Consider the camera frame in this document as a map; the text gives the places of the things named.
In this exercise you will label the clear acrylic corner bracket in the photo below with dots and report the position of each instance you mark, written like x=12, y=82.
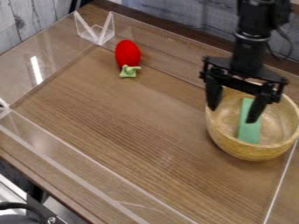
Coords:
x=96, y=34

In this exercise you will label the clear acrylic tray wall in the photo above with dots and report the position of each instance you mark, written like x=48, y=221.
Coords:
x=100, y=195

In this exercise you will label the green stick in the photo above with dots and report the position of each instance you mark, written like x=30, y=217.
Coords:
x=248, y=131

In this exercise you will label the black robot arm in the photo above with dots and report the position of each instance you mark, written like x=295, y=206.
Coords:
x=259, y=18

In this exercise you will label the light wooden bowl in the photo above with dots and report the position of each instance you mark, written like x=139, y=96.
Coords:
x=279, y=130

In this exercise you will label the black metal table clamp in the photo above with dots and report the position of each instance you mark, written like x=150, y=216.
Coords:
x=42, y=214

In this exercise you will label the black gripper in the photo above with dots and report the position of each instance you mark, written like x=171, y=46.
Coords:
x=263, y=83

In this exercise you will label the red plush strawberry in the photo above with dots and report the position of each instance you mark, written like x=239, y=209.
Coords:
x=128, y=57

